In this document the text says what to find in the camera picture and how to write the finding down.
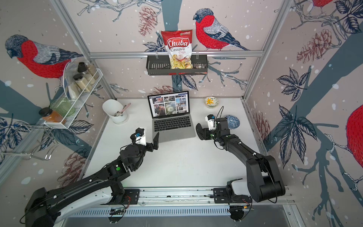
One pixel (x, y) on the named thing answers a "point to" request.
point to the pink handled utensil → (125, 109)
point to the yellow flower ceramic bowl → (211, 102)
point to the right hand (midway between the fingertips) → (200, 130)
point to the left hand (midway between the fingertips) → (152, 129)
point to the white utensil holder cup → (113, 109)
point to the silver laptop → (170, 115)
